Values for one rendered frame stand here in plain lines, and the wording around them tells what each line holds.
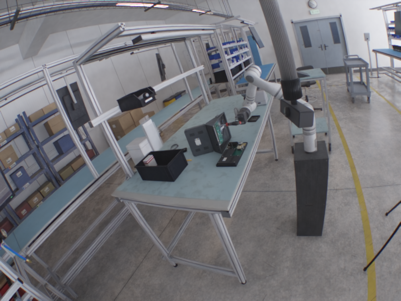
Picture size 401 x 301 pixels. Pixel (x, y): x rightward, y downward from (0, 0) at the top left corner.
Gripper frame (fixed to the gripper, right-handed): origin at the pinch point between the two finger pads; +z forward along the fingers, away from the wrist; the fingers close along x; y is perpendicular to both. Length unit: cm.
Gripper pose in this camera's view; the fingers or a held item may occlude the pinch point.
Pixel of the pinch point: (235, 124)
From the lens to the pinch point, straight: 123.1
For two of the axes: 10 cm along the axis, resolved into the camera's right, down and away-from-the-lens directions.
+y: 8.7, -0.8, -4.9
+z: -3.9, 5.1, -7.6
